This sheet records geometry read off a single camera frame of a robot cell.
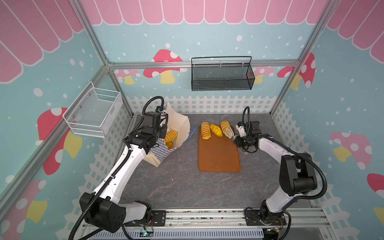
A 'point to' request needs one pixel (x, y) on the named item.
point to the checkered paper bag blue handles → (159, 149)
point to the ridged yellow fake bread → (205, 130)
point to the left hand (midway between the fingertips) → (158, 127)
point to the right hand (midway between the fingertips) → (235, 139)
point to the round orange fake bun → (169, 145)
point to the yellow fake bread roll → (224, 124)
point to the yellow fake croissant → (216, 130)
